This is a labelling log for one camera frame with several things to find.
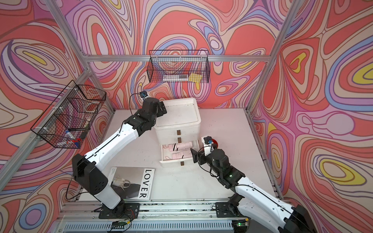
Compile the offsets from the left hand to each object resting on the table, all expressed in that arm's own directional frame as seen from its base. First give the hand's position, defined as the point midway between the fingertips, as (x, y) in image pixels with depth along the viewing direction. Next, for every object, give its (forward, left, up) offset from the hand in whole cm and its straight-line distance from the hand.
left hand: (157, 106), depth 81 cm
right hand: (-20, -23, -14) cm, 34 cm away
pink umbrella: (-11, -11, -26) cm, 30 cm away
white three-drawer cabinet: (0, -14, -7) cm, 16 cm away
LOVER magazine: (-34, +13, -27) cm, 45 cm away
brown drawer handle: (-10, -12, -11) cm, 19 cm away
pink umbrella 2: (-17, -16, -25) cm, 34 cm away
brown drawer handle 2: (-11, -12, -18) cm, 24 cm away
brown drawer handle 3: (-22, -14, -26) cm, 37 cm away
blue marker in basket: (-17, +44, -3) cm, 47 cm away
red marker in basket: (-24, +34, +1) cm, 42 cm away
